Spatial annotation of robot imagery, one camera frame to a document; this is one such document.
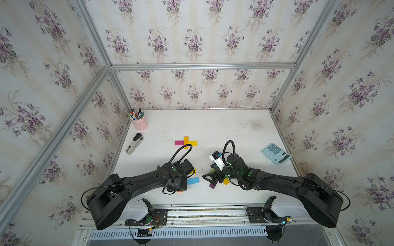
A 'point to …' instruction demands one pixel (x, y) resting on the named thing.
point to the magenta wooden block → (179, 142)
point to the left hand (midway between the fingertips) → (184, 189)
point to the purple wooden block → (212, 185)
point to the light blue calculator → (276, 154)
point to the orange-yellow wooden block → (185, 142)
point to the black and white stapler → (135, 144)
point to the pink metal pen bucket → (141, 125)
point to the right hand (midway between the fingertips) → (210, 171)
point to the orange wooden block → (180, 191)
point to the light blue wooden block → (193, 181)
